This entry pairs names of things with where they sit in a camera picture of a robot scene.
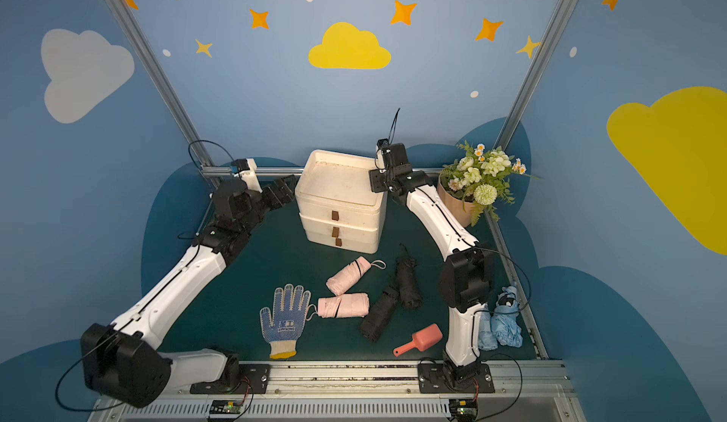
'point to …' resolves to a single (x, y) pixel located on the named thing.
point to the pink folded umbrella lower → (345, 306)
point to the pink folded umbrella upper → (345, 278)
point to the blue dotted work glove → (291, 305)
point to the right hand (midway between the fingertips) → (383, 172)
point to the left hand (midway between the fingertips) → (282, 177)
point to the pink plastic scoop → (420, 340)
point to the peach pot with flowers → (478, 180)
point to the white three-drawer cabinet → (334, 202)
